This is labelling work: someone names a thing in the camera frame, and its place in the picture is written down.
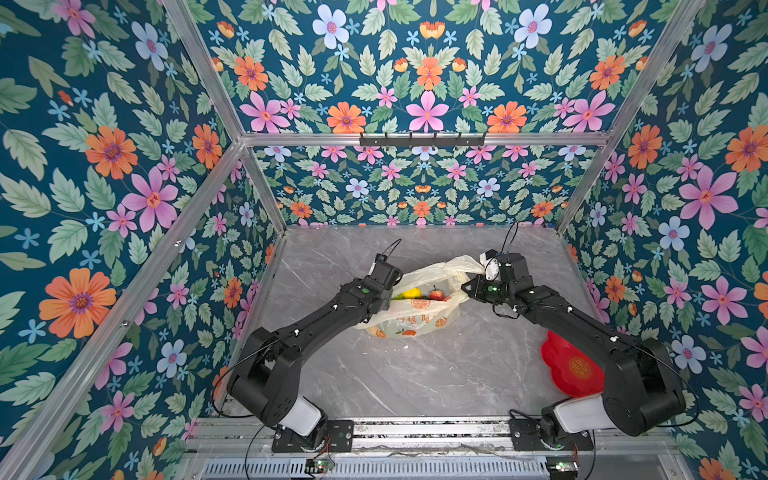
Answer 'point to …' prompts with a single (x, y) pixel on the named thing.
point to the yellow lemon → (414, 293)
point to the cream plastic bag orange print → (415, 317)
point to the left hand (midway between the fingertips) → (376, 288)
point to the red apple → (436, 294)
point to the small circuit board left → (318, 465)
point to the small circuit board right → (562, 467)
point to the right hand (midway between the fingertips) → (468, 280)
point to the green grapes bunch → (398, 297)
